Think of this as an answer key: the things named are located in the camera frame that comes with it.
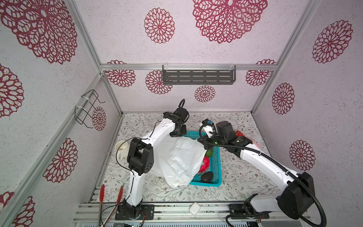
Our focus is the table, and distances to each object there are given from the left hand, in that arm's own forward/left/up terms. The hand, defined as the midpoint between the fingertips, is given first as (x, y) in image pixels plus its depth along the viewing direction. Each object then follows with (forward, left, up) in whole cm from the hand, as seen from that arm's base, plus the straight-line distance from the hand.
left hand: (181, 134), depth 92 cm
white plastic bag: (-18, +2, +2) cm, 18 cm away
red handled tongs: (-35, +45, -10) cm, 57 cm away
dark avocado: (-26, -15, -6) cm, 30 cm away
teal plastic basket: (-17, -22, -12) cm, 30 cm away
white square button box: (-41, -7, -11) cm, 43 cm away
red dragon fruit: (-19, -14, -4) cm, 24 cm away
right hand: (-9, -9, +10) cm, 17 cm away
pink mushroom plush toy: (+5, -41, -6) cm, 41 cm away
